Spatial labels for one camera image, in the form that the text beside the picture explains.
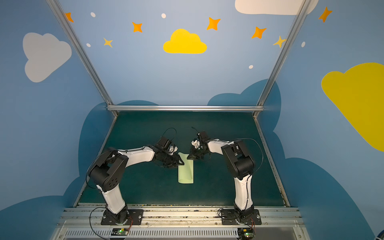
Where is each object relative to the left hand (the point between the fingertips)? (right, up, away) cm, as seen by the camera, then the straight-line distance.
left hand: (182, 165), depth 90 cm
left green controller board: (-29, -28, -18) cm, 44 cm away
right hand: (+3, +4, +6) cm, 8 cm away
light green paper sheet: (+2, -4, 0) cm, 5 cm away
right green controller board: (+32, -29, -18) cm, 47 cm away
